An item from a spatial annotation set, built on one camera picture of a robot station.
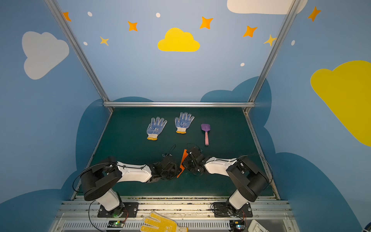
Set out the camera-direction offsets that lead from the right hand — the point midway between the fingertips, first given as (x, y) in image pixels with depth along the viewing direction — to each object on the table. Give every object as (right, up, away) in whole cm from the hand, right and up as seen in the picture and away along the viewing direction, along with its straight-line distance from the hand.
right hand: (182, 164), depth 90 cm
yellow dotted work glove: (-12, -24, -19) cm, 33 cm away
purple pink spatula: (+18, +22, +18) cm, 34 cm away
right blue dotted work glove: (+1, +26, +24) cm, 35 cm away
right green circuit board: (+28, -26, -18) cm, 42 cm away
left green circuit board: (-33, -25, -18) cm, 45 cm away
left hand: (+2, -4, -4) cm, 6 cm away
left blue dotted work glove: (-21, +22, +19) cm, 36 cm away
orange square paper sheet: (+2, +5, +6) cm, 8 cm away
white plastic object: (+37, -25, -21) cm, 49 cm away
